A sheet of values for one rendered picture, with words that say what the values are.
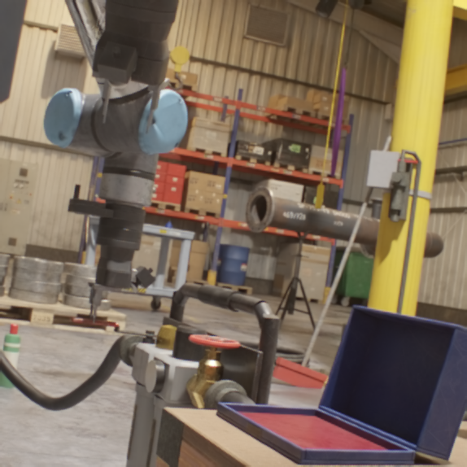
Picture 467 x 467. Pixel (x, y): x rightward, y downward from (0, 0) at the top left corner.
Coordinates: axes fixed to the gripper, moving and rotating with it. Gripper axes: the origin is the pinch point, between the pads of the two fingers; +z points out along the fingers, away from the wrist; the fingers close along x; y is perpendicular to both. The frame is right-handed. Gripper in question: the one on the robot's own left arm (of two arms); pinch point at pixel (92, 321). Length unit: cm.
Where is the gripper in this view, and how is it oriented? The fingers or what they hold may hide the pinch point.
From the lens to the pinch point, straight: 129.4
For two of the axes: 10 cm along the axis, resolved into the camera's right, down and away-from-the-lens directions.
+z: -1.5, 9.9, -0.5
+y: 9.0, 1.5, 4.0
